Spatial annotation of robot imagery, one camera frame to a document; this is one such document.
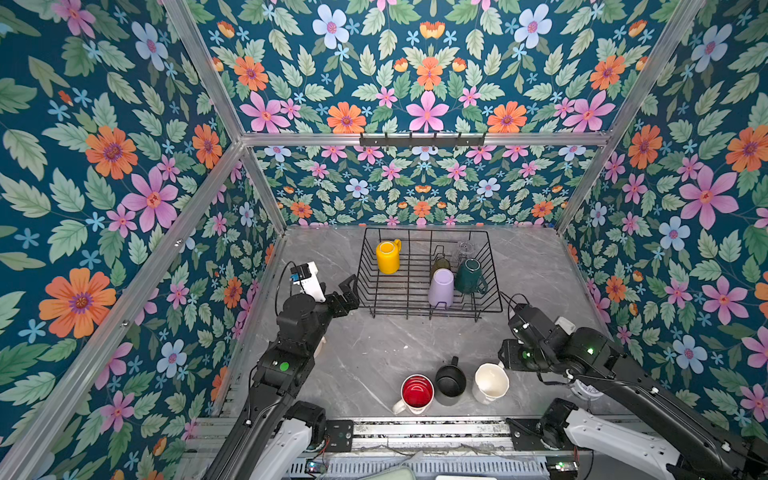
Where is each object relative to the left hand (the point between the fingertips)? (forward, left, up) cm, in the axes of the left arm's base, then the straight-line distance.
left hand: (345, 274), depth 69 cm
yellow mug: (+21, -10, -20) cm, 30 cm away
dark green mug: (+11, -35, -21) cm, 42 cm away
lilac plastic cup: (+5, -25, -17) cm, 31 cm away
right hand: (-17, -37, -15) cm, 43 cm away
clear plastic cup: (+22, -36, -19) cm, 47 cm away
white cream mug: (-19, -37, -28) cm, 50 cm away
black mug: (-18, -26, -28) cm, 42 cm away
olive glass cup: (+20, -28, -24) cm, 42 cm away
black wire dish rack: (+12, -15, -28) cm, 34 cm away
